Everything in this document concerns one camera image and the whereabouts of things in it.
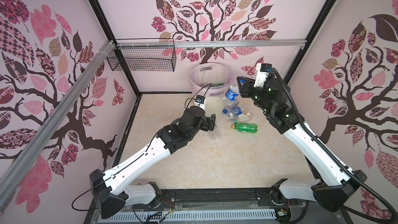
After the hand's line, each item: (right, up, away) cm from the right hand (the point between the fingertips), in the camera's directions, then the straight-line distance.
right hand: (242, 75), depth 64 cm
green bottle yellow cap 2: (+12, -27, +32) cm, 44 cm away
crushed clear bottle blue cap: (+3, -13, +43) cm, 45 cm away
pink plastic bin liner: (-11, +6, +42) cm, 44 cm away
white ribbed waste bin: (-9, -12, +43) cm, 45 cm away
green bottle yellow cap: (-6, +2, +42) cm, 43 cm away
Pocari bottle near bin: (+6, -17, +38) cm, 42 cm away
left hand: (-15, -17, +7) cm, 24 cm away
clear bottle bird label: (+11, -21, +34) cm, 41 cm away
